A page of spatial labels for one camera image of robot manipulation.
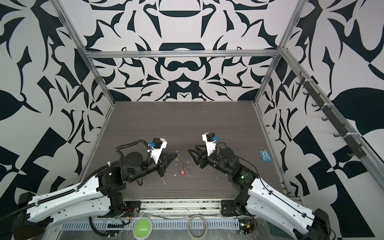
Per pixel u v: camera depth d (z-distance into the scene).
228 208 0.74
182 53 0.93
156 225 0.71
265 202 0.48
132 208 0.73
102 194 0.49
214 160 0.60
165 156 0.59
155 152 0.55
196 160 0.63
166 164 0.57
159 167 0.55
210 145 0.61
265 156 0.91
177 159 0.65
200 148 0.71
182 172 0.78
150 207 0.76
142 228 0.69
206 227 0.70
